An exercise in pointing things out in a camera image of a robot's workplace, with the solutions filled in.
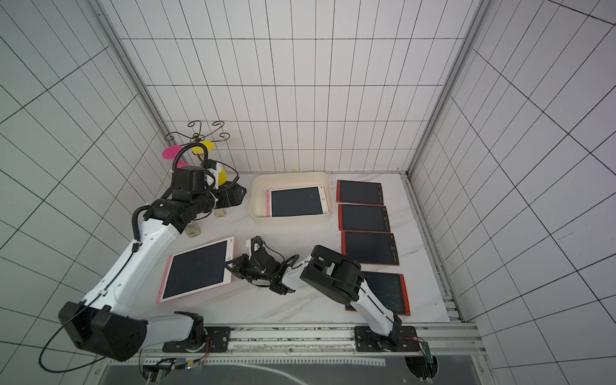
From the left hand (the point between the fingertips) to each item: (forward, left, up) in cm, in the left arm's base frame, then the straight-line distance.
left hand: (233, 196), depth 77 cm
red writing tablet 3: (-21, -55, -26) cm, 64 cm away
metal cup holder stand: (+25, +18, +5) cm, 31 cm away
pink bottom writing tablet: (+20, -23, -27) cm, 41 cm away
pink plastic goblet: (+14, +24, +6) cm, 28 cm away
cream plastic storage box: (+23, -3, -19) cm, 30 cm away
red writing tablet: (+22, -48, -24) cm, 59 cm away
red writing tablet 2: (+10, -49, -27) cm, 57 cm away
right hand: (-13, +5, -18) cm, 23 cm away
